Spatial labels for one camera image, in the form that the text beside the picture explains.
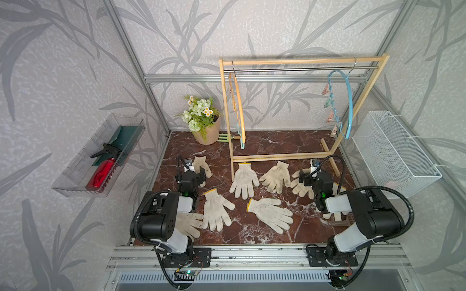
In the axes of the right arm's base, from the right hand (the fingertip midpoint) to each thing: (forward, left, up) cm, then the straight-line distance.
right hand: (310, 167), depth 95 cm
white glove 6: (-20, +24, -6) cm, 32 cm away
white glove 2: (-6, +36, -7) cm, 37 cm away
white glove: (+8, +62, -6) cm, 62 cm away
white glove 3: (-2, +19, -7) cm, 20 cm away
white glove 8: (-27, +1, +17) cm, 32 cm away
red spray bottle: (-21, +82, +30) cm, 90 cm away
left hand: (0, +63, +2) cm, 63 cm away
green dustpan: (-5, +82, +29) cm, 87 cm away
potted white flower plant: (+18, +56, +18) cm, 62 cm away
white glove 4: (-9, +6, -6) cm, 12 cm away
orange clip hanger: (+40, +39, +10) cm, 57 cm away
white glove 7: (-26, +62, -5) cm, 67 cm away
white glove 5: (-21, +49, -7) cm, 54 cm away
